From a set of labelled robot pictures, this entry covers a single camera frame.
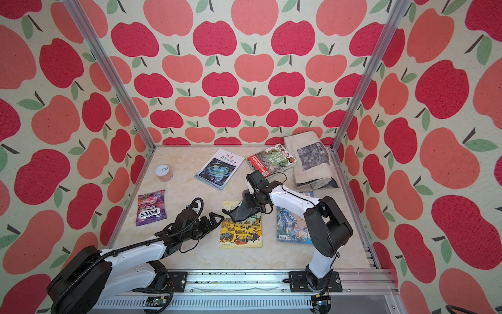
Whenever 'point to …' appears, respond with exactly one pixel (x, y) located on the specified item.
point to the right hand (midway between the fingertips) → (248, 204)
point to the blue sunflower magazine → (293, 227)
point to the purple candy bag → (150, 207)
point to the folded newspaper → (313, 169)
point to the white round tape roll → (164, 173)
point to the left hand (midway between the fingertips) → (220, 226)
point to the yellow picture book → (247, 233)
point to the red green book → (271, 160)
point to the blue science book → (219, 169)
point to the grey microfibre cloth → (242, 212)
